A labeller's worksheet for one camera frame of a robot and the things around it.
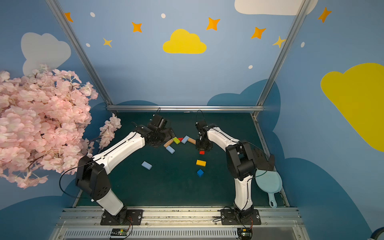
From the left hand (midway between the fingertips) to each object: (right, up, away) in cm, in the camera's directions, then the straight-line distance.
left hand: (169, 135), depth 87 cm
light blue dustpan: (+57, -25, -5) cm, 63 cm away
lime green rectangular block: (+2, -5, +17) cm, 18 cm away
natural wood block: (+13, -5, +17) cm, 22 cm away
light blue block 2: (-1, -11, +13) cm, 17 cm away
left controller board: (-22, -47, -15) cm, 54 cm away
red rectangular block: (+20, -12, +7) cm, 24 cm away
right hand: (+20, -9, +9) cm, 24 cm away
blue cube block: (+18, -23, +1) cm, 29 cm away
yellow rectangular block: (+19, -18, +6) cm, 27 cm away
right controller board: (+40, -48, -14) cm, 64 cm away
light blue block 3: (-15, -19, +6) cm, 25 cm away
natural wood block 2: (-3, -6, +13) cm, 15 cm away
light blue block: (+8, -4, +18) cm, 20 cm away
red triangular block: (+5, -4, +17) cm, 18 cm away
